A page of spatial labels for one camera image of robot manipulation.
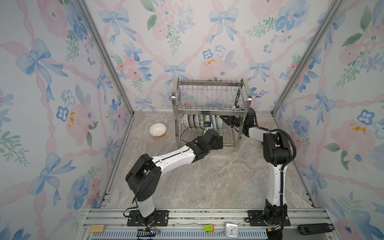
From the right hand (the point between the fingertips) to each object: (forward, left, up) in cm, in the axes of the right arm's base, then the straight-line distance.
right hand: (219, 116), depth 100 cm
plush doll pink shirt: (-34, -21, +16) cm, 43 cm away
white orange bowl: (-4, +43, -11) cm, 45 cm away
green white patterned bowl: (-3, +23, -2) cm, 23 cm away
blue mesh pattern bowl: (-1, +8, -1) cm, 8 cm away
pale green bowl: (-4, 0, -2) cm, 4 cm away
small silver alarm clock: (-62, -2, -12) cm, 63 cm away
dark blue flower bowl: (-3, +19, -2) cm, 19 cm away
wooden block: (-63, +62, -12) cm, 89 cm away
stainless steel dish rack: (+15, +13, -4) cm, 20 cm away
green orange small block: (-62, +9, -11) cm, 63 cm away
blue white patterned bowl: (-3, +5, -1) cm, 6 cm away
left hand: (-20, +4, +3) cm, 21 cm away
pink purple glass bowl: (-2, +16, -2) cm, 16 cm away
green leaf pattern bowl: (-3, +12, -2) cm, 13 cm away
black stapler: (-61, -38, -11) cm, 73 cm away
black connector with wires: (-63, +37, -13) cm, 75 cm away
